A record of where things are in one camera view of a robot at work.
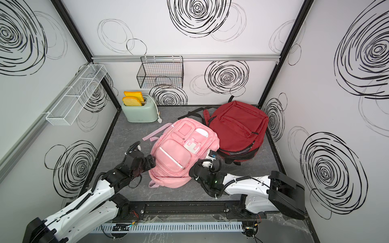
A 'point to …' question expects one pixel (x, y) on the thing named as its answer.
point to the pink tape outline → (176, 148)
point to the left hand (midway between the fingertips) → (151, 161)
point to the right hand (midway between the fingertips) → (197, 162)
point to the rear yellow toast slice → (138, 94)
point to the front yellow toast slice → (131, 101)
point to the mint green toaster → (147, 112)
